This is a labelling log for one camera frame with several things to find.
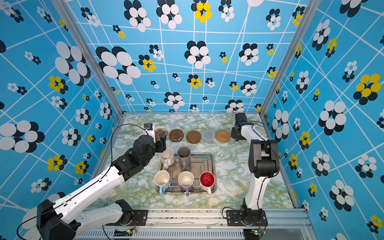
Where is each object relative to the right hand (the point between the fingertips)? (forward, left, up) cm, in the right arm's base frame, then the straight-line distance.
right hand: (239, 135), depth 101 cm
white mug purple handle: (-29, +35, -4) cm, 46 cm away
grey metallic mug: (-17, +37, 0) cm, 40 cm away
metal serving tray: (-18, +27, -5) cm, 33 cm away
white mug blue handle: (-29, +49, -2) cm, 57 cm away
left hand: (-16, +47, +21) cm, 54 cm away
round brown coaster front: (+2, +44, -4) cm, 44 cm away
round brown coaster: (+1, +32, -4) cm, 32 cm away
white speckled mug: (-16, +48, -2) cm, 51 cm away
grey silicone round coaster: (+3, +21, -4) cm, 22 cm away
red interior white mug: (-30, +23, -4) cm, 38 cm away
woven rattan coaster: (+2, +11, -4) cm, 12 cm away
